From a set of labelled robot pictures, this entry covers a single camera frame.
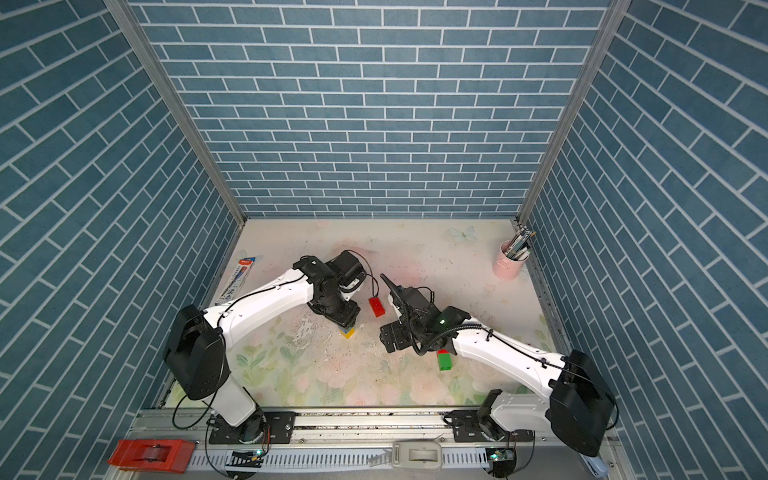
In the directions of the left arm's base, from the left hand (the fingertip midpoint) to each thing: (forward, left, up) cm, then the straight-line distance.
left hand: (352, 321), depth 82 cm
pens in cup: (+25, -52, +3) cm, 58 cm away
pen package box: (+17, +42, -10) cm, 47 cm away
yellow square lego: (0, +2, -9) cm, 10 cm away
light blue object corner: (-32, -58, -7) cm, 67 cm away
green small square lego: (-8, -26, -8) cm, 28 cm away
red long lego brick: (+10, -6, -9) cm, 14 cm away
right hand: (-3, -12, 0) cm, 12 cm away
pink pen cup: (+21, -48, -2) cm, 52 cm away
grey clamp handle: (-30, -18, -7) cm, 35 cm away
